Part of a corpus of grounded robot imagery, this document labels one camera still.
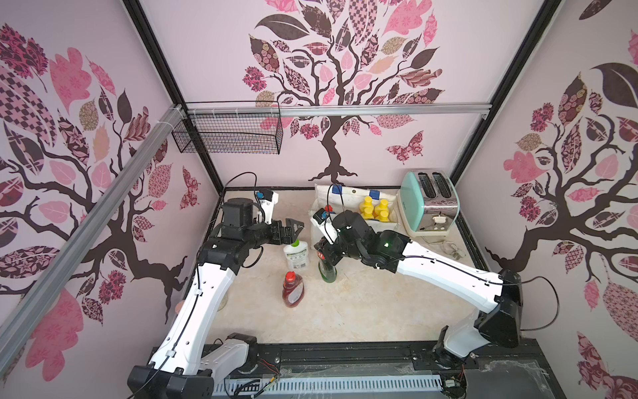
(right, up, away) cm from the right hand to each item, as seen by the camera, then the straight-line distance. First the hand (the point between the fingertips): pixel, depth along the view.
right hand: (318, 239), depth 72 cm
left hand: (-8, +3, 0) cm, 9 cm away
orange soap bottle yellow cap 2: (+17, +9, +14) cm, 23 cm away
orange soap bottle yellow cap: (+22, +8, +11) cm, 26 cm away
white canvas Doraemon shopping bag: (+7, +13, +21) cm, 25 cm away
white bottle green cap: (-8, -7, +13) cm, 16 cm away
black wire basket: (-34, +41, +23) cm, 58 cm away
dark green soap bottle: (+3, -10, +4) cm, 11 cm away
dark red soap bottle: (-8, -16, +4) cm, 18 cm away
